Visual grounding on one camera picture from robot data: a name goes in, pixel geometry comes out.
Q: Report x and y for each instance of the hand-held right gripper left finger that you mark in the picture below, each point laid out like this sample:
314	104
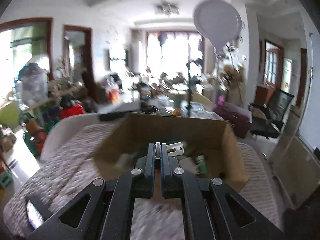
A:
151	165

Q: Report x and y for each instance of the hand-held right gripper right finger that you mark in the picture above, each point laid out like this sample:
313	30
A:
165	165

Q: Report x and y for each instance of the white metal bracket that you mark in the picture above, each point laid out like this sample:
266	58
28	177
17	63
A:
175	147

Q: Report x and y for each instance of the green round container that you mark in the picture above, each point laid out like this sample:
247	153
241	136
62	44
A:
201	165

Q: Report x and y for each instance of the brown cardboard box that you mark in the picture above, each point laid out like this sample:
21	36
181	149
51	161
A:
175	130

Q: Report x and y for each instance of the black tripod stand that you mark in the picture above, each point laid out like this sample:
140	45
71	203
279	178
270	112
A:
191	97

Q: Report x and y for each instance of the quilted leaf pattern bedspread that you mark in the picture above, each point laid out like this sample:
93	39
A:
70	160

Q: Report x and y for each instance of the magenta storage bag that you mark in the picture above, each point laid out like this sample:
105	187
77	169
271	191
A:
237	120

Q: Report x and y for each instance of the red bag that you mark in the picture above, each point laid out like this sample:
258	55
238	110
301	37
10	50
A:
73	110

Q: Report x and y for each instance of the large balcony window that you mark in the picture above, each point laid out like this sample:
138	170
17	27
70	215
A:
175	55

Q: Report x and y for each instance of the black office chair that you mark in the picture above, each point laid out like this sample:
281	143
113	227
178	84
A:
282	105

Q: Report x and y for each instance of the brown glazed door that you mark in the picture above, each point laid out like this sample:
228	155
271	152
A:
272	65

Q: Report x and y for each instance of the ceiling chandelier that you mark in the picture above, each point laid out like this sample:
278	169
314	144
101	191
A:
166	8

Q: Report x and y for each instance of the brown wooden door frame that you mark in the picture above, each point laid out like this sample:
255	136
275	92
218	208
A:
88	60
51	47

